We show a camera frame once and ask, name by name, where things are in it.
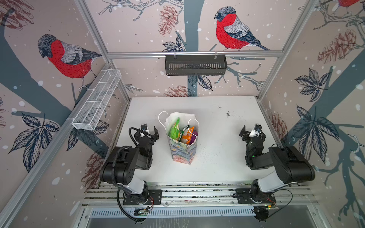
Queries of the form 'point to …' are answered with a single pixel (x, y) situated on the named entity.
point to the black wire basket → (196, 66)
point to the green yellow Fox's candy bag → (181, 133)
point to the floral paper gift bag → (182, 153)
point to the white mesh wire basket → (96, 99)
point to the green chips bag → (174, 132)
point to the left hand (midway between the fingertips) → (149, 125)
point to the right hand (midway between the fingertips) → (253, 126)
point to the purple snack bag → (193, 137)
